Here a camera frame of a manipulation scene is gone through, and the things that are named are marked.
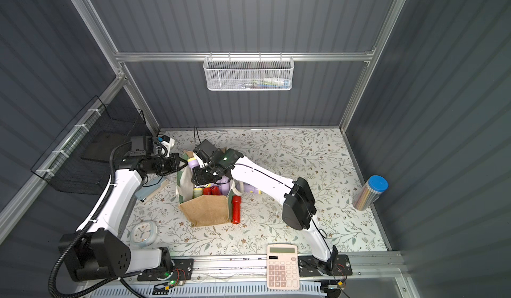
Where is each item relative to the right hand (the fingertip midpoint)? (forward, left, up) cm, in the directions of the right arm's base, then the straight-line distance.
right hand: (196, 179), depth 76 cm
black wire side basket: (+1, +40, +11) cm, 41 cm away
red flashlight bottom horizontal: (+2, -1, -13) cm, 13 cm away
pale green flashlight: (+1, +2, -11) cm, 11 cm away
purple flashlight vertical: (+5, +1, +4) cm, 7 cm away
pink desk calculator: (-26, -33, -18) cm, 46 cm away
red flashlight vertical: (+3, -5, -14) cm, 15 cm away
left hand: (+7, +4, +1) cm, 8 cm away
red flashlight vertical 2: (-4, -14, -17) cm, 23 cm away
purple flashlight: (+5, -19, -16) cm, 25 cm away
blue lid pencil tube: (-2, -68, -5) cm, 68 cm away
